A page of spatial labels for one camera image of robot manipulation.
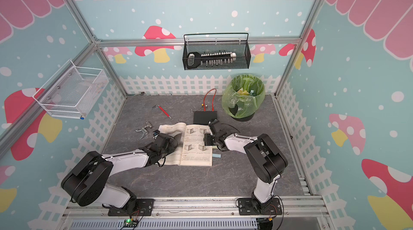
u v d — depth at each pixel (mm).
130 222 726
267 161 480
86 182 437
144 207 746
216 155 899
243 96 854
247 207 740
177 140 915
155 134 833
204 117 1070
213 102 1119
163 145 728
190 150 914
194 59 895
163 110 1130
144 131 994
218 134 744
